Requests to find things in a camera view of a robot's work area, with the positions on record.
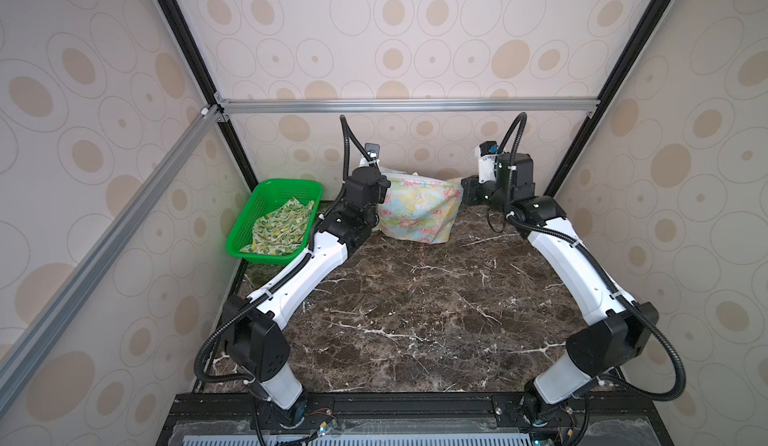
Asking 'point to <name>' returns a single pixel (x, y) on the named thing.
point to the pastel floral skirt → (418, 208)
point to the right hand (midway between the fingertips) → (465, 178)
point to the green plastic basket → (270, 195)
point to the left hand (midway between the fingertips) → (371, 160)
